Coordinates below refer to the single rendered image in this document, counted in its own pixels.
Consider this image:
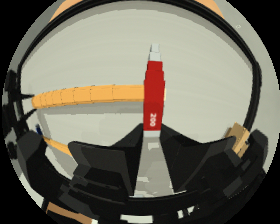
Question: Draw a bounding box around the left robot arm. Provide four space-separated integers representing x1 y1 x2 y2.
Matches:
2 104 17 160

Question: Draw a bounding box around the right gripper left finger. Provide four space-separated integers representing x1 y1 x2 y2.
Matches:
68 123 143 196

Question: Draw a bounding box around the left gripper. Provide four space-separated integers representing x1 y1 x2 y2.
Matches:
4 69 37 143

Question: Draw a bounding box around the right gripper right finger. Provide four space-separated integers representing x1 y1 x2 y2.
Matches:
159 124 236 193

